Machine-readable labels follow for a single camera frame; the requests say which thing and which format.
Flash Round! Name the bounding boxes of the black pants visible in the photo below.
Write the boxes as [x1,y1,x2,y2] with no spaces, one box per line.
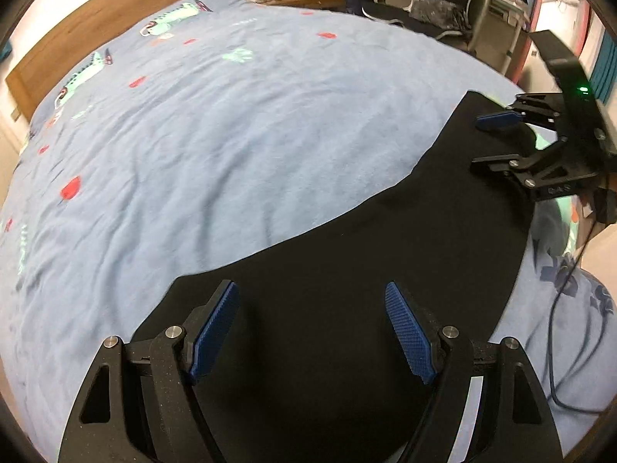
[136,93,535,462]

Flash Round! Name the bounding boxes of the wooden headboard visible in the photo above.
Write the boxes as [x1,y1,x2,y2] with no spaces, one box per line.
[6,0,179,120]

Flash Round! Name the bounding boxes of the teal curtain right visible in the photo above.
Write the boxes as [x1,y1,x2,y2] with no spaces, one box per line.
[590,31,617,105]

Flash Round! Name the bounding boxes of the blue patterned bed sheet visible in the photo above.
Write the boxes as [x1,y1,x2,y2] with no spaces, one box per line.
[1,0,616,462]

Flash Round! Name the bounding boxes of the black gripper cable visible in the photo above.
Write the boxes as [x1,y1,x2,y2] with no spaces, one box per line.
[541,220,614,415]

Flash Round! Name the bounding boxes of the black office chair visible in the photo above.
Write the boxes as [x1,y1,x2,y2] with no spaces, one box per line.
[363,0,476,56]

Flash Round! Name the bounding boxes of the grey desk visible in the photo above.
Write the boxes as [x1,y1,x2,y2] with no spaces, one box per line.
[379,0,530,81]

